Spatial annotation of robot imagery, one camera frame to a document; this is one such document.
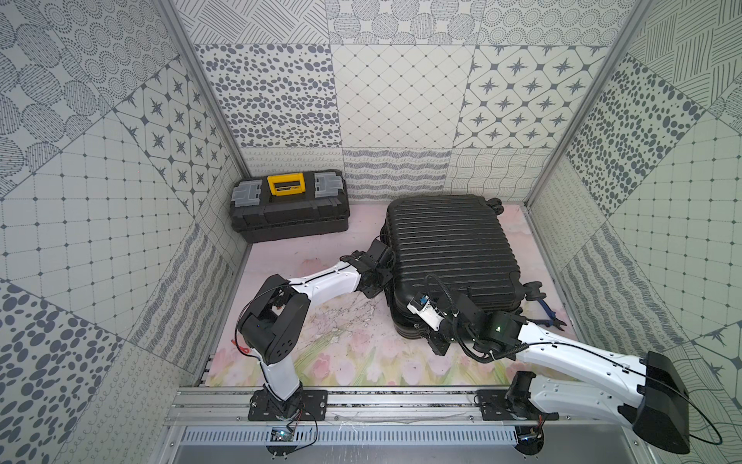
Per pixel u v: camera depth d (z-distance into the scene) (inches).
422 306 26.0
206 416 28.9
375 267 28.3
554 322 34.7
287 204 39.0
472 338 22.3
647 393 15.9
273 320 18.5
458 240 32.1
